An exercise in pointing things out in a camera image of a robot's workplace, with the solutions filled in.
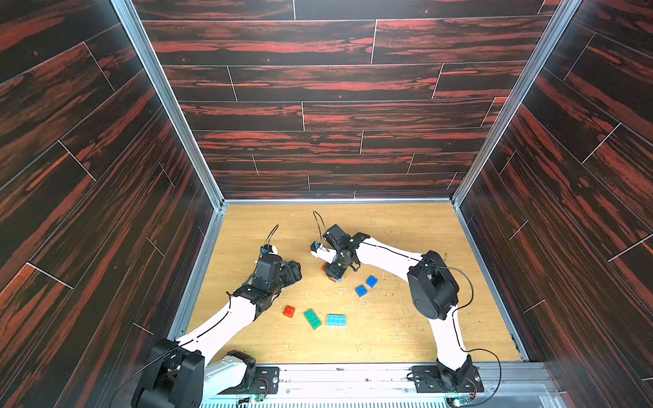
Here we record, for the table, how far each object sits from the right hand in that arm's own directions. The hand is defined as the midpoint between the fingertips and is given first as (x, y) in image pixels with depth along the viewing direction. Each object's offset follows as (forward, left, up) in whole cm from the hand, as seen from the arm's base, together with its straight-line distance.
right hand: (336, 264), depth 97 cm
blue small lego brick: (-10, -9, -1) cm, 14 cm away
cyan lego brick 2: (-21, -1, -1) cm, 21 cm away
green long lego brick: (-21, +8, -1) cm, 22 cm away
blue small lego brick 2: (-6, -13, -1) cm, 15 cm away
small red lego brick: (-5, +5, +6) cm, 9 cm away
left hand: (-6, +15, +7) cm, 18 cm away
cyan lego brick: (-6, -1, -2) cm, 6 cm away
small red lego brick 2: (-19, +16, -1) cm, 24 cm away
